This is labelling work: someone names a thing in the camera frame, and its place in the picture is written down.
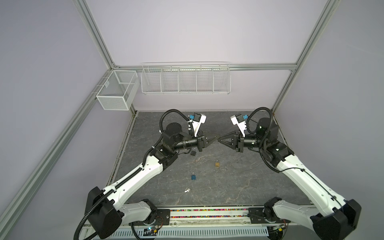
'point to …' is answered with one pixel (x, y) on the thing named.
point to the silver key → (188, 190)
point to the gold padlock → (217, 163)
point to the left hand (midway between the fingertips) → (219, 139)
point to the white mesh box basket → (118, 90)
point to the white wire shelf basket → (186, 78)
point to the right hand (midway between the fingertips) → (218, 141)
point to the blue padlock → (193, 177)
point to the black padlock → (193, 152)
